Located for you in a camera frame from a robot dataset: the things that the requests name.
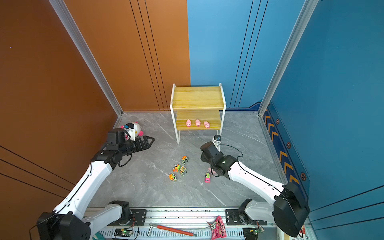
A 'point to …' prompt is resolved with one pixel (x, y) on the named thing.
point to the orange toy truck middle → (176, 168)
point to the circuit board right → (252, 233)
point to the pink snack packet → (217, 228)
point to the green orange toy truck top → (185, 159)
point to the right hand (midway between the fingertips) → (206, 152)
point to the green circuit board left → (123, 232)
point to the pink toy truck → (207, 178)
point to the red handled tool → (169, 230)
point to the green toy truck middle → (183, 170)
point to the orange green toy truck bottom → (173, 177)
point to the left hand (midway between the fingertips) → (149, 138)
